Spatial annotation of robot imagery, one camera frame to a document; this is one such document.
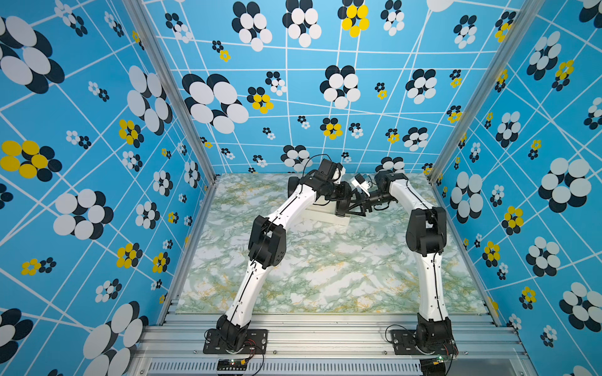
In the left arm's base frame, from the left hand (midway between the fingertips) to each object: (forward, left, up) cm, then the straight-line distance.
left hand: (354, 192), depth 93 cm
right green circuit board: (-54, -22, -16) cm, 60 cm away
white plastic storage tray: (+1, +12, -13) cm, 18 cm away
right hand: (-3, +2, -5) cm, 6 cm away
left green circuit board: (-55, +42, -19) cm, 72 cm away
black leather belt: (-5, +5, -2) cm, 8 cm away
